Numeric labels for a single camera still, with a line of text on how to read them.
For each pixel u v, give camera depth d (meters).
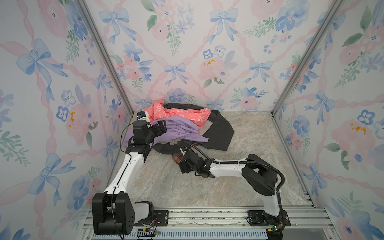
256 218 0.73
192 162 0.70
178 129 0.95
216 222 0.74
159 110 0.97
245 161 0.54
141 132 0.61
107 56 0.86
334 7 0.69
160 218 0.75
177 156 0.94
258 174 0.53
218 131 1.10
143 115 0.71
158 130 0.72
